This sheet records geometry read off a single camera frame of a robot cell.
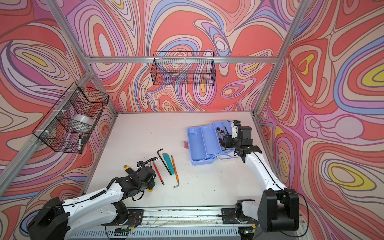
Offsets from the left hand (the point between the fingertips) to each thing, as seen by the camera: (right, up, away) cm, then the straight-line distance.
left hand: (156, 179), depth 86 cm
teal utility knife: (+5, +11, +8) cm, 15 cm away
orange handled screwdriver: (+11, +5, +5) cm, 13 cm away
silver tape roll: (-33, +35, -12) cm, 50 cm away
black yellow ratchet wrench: (+41, +26, +7) cm, 49 cm away
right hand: (+43, +23, 0) cm, 48 cm away
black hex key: (+2, +10, +7) cm, 12 cm away
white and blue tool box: (+30, +20, +6) cm, 37 cm away
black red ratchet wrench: (+39, +22, +3) cm, 45 cm away
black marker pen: (-34, +21, -14) cm, 42 cm away
